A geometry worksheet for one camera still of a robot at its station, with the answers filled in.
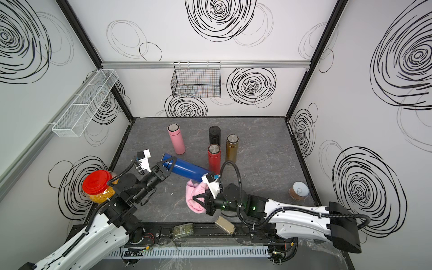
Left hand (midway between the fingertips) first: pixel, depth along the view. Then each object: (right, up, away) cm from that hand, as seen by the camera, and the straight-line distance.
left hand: (175, 161), depth 67 cm
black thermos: (+16, +10, +18) cm, 26 cm away
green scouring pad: (+2, -31, +5) cm, 31 cm away
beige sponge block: (+20, -30, +7) cm, 37 cm away
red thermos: (+15, -1, +16) cm, 22 cm away
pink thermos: (-6, +12, +19) cm, 24 cm away
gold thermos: (+24, +5, +16) cm, 29 cm away
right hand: (+8, -15, -2) cm, 17 cm away
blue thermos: (+6, -3, -2) cm, 7 cm away
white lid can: (+57, -17, +14) cm, 61 cm away
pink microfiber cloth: (+7, -11, 0) cm, 13 cm away
